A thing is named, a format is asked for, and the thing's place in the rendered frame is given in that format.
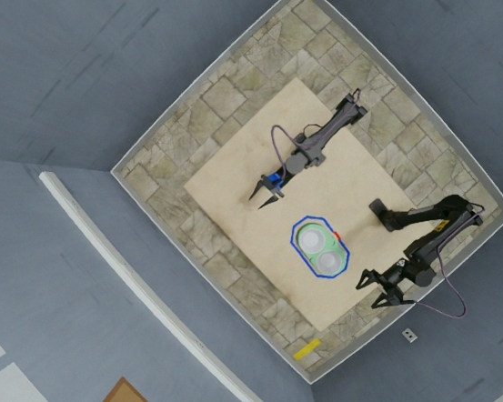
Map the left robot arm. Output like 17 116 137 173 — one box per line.
369 194 483 287

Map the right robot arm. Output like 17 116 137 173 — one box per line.
263 93 367 190

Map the long green block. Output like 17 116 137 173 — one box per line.
297 222 346 276

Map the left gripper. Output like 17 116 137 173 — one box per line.
356 266 404 309

